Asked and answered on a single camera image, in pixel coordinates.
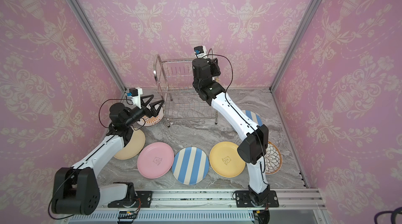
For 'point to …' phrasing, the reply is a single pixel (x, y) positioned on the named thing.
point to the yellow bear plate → (225, 160)
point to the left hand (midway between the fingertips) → (158, 100)
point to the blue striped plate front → (190, 165)
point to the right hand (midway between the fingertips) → (216, 60)
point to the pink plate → (155, 159)
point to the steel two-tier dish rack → (181, 101)
